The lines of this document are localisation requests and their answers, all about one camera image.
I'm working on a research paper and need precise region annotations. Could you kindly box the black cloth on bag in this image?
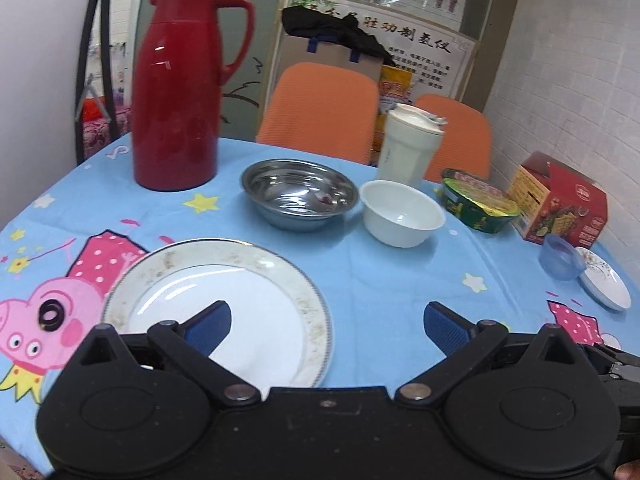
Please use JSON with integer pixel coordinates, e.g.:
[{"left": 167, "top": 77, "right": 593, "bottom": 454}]
[{"left": 281, "top": 6, "right": 395, "bottom": 66}]

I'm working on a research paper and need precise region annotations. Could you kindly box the blue cartoon tablecloth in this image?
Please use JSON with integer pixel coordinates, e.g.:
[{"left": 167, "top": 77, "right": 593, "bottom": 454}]
[{"left": 1, "top": 138, "right": 639, "bottom": 473}]

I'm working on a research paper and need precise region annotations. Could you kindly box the right orange chair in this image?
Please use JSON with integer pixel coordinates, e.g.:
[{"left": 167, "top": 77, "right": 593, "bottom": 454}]
[{"left": 414, "top": 94, "right": 491, "bottom": 182}]

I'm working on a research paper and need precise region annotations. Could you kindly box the white travel tumbler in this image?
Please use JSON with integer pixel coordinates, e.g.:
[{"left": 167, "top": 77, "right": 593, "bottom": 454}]
[{"left": 376, "top": 104, "right": 447, "bottom": 188}]

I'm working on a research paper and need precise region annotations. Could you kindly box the red thermos jug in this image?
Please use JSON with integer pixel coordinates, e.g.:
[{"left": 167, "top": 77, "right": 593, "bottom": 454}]
[{"left": 131, "top": 0, "right": 255, "bottom": 192}]

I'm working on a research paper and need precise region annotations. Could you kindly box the black metal stand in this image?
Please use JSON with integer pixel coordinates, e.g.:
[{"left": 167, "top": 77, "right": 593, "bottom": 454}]
[{"left": 74, "top": 0, "right": 130, "bottom": 164}]

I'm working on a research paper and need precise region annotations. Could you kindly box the black ring on tablecloth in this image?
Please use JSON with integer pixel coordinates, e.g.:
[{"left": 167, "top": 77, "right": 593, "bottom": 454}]
[{"left": 38, "top": 299, "right": 65, "bottom": 333}]

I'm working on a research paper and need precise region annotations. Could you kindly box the poster with Chinese text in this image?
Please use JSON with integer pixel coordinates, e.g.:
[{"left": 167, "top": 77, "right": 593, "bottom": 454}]
[{"left": 262, "top": 0, "right": 477, "bottom": 101}]

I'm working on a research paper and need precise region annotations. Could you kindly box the small blue plastic bowl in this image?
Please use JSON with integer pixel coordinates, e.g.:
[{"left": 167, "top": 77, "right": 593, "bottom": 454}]
[{"left": 538, "top": 234, "right": 586, "bottom": 281}]

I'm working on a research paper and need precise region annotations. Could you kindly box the green instant noodle cup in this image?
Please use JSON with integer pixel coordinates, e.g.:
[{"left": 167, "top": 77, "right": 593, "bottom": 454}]
[{"left": 442, "top": 168, "right": 520, "bottom": 234}]

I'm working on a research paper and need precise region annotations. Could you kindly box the left orange chair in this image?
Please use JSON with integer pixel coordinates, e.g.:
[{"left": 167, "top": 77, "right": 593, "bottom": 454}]
[{"left": 256, "top": 62, "right": 378, "bottom": 165}]

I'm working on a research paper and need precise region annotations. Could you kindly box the red cracker box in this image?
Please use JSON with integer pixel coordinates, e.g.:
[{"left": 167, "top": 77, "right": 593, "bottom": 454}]
[{"left": 508, "top": 152, "right": 608, "bottom": 249}]

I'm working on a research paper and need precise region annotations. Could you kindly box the white ceramic bowl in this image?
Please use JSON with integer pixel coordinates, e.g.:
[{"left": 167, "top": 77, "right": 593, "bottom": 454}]
[{"left": 359, "top": 180, "right": 446, "bottom": 248}]

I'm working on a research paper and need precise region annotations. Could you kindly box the grey rimmed white plate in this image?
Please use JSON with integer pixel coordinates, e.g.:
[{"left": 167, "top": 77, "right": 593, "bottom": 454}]
[{"left": 102, "top": 238, "right": 333, "bottom": 393}]

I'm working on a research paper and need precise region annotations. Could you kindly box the yellow snack bag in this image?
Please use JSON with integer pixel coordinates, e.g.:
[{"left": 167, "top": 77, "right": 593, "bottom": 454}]
[{"left": 372, "top": 65, "right": 412, "bottom": 152}]

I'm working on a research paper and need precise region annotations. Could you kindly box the stainless steel bowl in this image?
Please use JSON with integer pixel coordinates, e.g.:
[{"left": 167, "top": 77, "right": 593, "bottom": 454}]
[{"left": 241, "top": 158, "right": 359, "bottom": 232}]

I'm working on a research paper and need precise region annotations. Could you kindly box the orange chair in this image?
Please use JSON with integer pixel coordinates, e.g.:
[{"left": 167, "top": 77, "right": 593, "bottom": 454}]
[
  {"left": 414, "top": 94, "right": 491, "bottom": 182},
  {"left": 256, "top": 62, "right": 378, "bottom": 165}
]

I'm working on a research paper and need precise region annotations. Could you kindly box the brown paper bag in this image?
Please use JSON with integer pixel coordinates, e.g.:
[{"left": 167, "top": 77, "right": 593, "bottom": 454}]
[{"left": 270, "top": 35, "right": 383, "bottom": 88}]

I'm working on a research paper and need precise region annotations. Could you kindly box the floral white plate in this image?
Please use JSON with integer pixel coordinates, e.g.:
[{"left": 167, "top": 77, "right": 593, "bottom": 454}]
[{"left": 576, "top": 247, "right": 631, "bottom": 312}]

